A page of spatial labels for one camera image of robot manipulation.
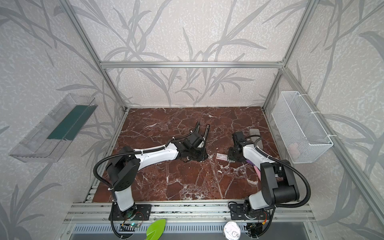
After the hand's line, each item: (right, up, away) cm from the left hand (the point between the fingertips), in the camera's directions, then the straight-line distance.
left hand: (209, 153), depth 85 cm
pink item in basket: (+41, +4, -13) cm, 43 cm away
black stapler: (-1, +13, +19) cm, 23 cm away
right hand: (+15, -1, +8) cm, 17 cm away
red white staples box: (+8, -4, +8) cm, 12 cm away
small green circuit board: (-37, -31, -15) cm, 50 cm away
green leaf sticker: (-26, -32, -17) cm, 45 cm away
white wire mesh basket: (+38, +14, -24) cm, 47 cm away
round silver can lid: (+9, -29, -21) cm, 37 cm away
